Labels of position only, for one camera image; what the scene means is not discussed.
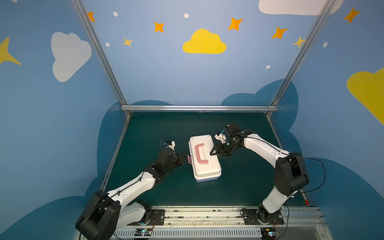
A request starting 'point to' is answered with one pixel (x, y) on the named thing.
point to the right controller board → (268, 232)
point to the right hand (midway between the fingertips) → (214, 153)
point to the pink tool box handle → (202, 161)
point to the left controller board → (143, 232)
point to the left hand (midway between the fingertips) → (187, 155)
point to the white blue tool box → (206, 167)
